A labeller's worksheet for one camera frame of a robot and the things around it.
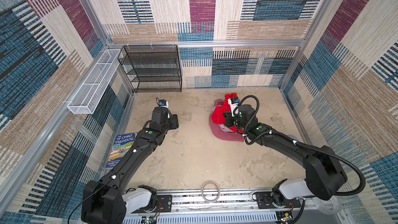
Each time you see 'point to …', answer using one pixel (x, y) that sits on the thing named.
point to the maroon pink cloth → (223, 131)
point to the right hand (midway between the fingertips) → (224, 115)
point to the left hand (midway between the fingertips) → (172, 114)
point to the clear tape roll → (331, 206)
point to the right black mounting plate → (270, 200)
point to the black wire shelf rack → (152, 68)
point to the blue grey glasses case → (293, 137)
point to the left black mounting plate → (164, 203)
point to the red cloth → (218, 116)
